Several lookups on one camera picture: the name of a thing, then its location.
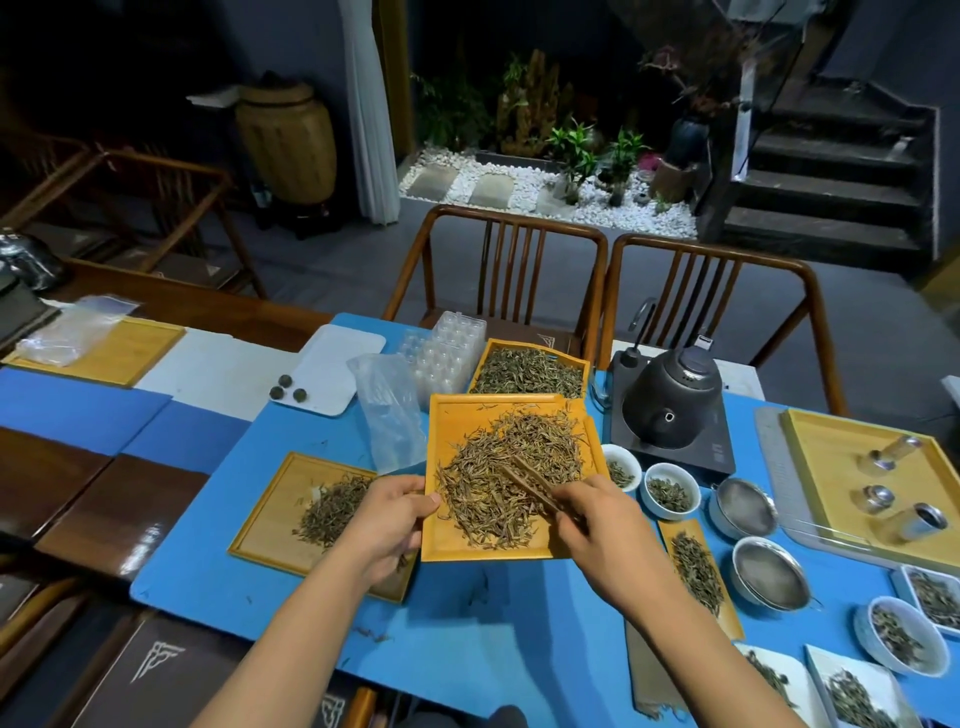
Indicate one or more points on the person's left hand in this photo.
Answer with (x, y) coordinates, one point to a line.
(382, 532)

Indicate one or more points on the person's right hand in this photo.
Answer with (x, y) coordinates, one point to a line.
(615, 547)

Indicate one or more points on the bamboo tweezers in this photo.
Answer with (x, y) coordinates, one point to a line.
(529, 480)

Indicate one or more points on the large clear plastic bag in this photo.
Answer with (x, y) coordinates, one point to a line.
(390, 420)

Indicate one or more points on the rectangular wooden tray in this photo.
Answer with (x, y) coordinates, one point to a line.
(262, 525)

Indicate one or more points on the square wooden tray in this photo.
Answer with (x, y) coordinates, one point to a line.
(450, 420)

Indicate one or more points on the grey brown cloth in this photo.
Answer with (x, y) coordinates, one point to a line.
(649, 675)

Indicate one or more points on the deep wooden tray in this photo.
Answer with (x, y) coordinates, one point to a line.
(525, 343)

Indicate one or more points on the person's right forearm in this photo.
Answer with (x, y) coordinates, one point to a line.
(705, 667)

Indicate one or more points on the person's left forearm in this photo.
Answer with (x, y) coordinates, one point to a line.
(300, 660)

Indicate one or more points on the person's dark trousers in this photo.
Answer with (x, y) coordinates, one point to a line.
(465, 718)

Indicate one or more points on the white tea cup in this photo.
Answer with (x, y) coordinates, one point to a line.
(622, 471)
(670, 493)

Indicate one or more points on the wooden scoop slab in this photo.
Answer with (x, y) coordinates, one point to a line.
(697, 574)

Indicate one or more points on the large blue mat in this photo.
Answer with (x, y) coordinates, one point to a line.
(465, 622)

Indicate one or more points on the black kettle on heater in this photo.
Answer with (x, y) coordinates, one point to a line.
(712, 457)

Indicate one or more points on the metal tea strainer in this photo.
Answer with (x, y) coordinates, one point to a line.
(742, 510)
(769, 576)

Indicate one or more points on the dark grey kettle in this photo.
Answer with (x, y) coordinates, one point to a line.
(671, 397)

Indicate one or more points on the white rectangular plate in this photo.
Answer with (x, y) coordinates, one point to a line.
(330, 367)

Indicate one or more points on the grey table mat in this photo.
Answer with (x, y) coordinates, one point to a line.
(769, 465)

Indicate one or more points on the wooden armchair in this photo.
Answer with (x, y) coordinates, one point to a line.
(510, 214)
(712, 247)
(37, 607)
(172, 163)
(360, 709)

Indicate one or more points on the clear plastic blister tray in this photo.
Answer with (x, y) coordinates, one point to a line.
(450, 360)
(412, 345)

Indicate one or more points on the white table mat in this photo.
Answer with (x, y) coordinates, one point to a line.
(180, 364)
(240, 382)

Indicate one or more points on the white square dish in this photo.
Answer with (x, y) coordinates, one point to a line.
(780, 682)

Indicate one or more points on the short blue mat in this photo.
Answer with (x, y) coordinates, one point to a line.
(187, 439)

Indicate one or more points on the large light wooden tray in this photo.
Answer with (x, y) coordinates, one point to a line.
(825, 487)

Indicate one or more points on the silver tea tin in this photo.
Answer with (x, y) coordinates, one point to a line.
(889, 456)
(911, 523)
(874, 500)

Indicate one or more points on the white round bowl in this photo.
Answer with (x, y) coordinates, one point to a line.
(900, 637)

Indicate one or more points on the small yellow bamboo board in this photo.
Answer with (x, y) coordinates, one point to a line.
(127, 352)

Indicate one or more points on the white rectangular dish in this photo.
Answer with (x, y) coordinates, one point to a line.
(934, 600)

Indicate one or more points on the long blue table runner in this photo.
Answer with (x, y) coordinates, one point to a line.
(67, 412)

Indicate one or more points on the brown stump pot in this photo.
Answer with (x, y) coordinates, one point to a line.
(671, 184)

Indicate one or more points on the white square stool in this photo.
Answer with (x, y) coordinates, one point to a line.
(951, 391)

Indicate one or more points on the small clear plastic bag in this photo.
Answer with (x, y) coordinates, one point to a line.
(67, 330)

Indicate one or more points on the white pebble bed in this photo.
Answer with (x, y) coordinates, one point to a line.
(525, 180)

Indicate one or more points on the small green potted plant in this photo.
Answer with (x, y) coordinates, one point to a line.
(574, 154)
(622, 157)

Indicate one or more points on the large woven jar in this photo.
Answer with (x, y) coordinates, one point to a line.
(289, 142)

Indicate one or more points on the dark blue pot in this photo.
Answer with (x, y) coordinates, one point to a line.
(686, 142)

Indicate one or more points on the dark staircase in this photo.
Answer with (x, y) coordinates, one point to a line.
(825, 187)

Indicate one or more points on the white curtain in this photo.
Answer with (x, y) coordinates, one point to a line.
(371, 112)

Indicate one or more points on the green garden plants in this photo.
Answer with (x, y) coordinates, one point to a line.
(450, 112)

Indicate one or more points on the silver tin canister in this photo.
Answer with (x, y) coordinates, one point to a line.
(30, 259)

